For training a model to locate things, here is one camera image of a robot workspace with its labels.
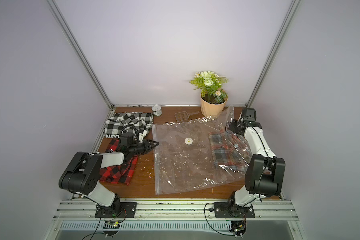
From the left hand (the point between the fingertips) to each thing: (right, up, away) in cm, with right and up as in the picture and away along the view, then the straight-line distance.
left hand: (159, 144), depth 88 cm
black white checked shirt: (-17, +14, +19) cm, 29 cm away
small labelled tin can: (-6, +22, +22) cm, 32 cm away
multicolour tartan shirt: (+44, -4, +2) cm, 44 cm away
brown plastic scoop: (+14, +18, +26) cm, 35 cm away
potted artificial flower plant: (+36, +31, +17) cm, 51 cm away
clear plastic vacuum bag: (+26, -7, +5) cm, 27 cm away
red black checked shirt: (-20, -16, -5) cm, 26 cm away
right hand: (+47, +14, 0) cm, 49 cm away
